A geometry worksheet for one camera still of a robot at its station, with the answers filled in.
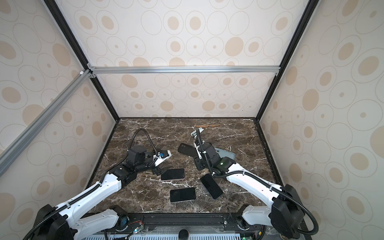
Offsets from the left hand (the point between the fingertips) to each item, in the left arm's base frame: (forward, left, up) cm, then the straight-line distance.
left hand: (171, 156), depth 77 cm
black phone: (-2, +1, -18) cm, 18 cm away
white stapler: (+29, -11, -18) cm, 36 cm away
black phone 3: (-9, -22, -18) cm, 30 cm away
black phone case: (+16, -7, -20) cm, 27 cm away
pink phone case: (-5, 0, -18) cm, 19 cm away
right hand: (+2, -15, -4) cm, 15 cm away
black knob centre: (-33, -8, -8) cm, 35 cm away
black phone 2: (-14, -5, -19) cm, 24 cm away
